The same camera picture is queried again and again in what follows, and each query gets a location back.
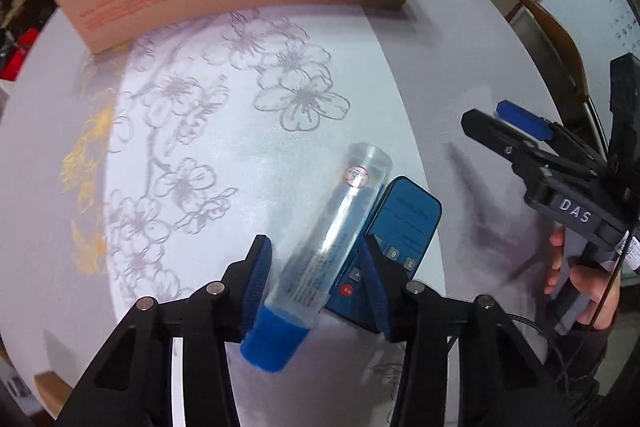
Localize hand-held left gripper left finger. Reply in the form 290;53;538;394
54;234;273;427

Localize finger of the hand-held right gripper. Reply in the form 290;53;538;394
495;101;606;164
461;108;601;188

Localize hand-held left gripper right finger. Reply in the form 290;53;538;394
361;237;578;427

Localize blue calculator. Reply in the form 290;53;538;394
325;176;443;335

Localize clear tube with blue cap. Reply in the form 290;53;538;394
240;143;396;375

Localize person's right forearm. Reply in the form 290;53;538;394
542;324;621;418

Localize person's right hand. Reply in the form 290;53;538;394
544;229;623;330

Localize wooden chair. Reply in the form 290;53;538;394
504;0;608;158

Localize small brown box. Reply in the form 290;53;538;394
34;371;73;419

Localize red plastic crate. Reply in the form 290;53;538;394
0;29;38;82

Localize black cable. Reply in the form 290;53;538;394
500;313;568;388

